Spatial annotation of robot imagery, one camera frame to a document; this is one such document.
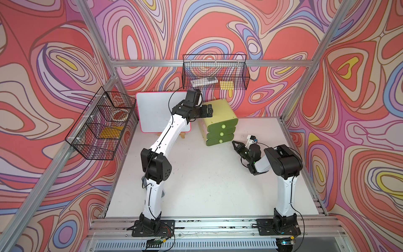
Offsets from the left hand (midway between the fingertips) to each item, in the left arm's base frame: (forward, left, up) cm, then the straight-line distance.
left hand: (207, 110), depth 87 cm
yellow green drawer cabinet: (+4, -9, -5) cm, 12 cm away
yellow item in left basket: (-19, +45, +3) cm, 49 cm away
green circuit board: (-59, +25, -30) cm, 71 cm away
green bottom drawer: (-4, -9, -22) cm, 24 cm away
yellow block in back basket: (+14, -12, +7) cm, 20 cm away
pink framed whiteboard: (+12, +34, -10) cm, 38 cm away
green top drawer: (-4, -9, -8) cm, 13 cm away
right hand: (-6, -16, -24) cm, 30 cm away
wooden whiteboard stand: (+2, +17, -24) cm, 29 cm away
